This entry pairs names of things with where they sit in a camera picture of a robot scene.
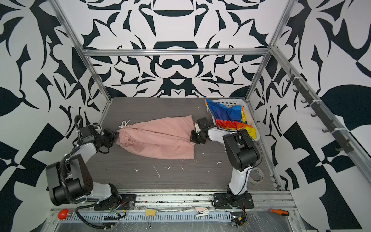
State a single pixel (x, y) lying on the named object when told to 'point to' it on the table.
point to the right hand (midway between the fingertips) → (191, 137)
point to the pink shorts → (166, 137)
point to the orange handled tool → (279, 211)
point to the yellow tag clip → (150, 212)
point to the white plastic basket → (216, 134)
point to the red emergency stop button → (63, 214)
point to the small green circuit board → (237, 218)
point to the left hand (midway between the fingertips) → (119, 129)
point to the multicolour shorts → (233, 117)
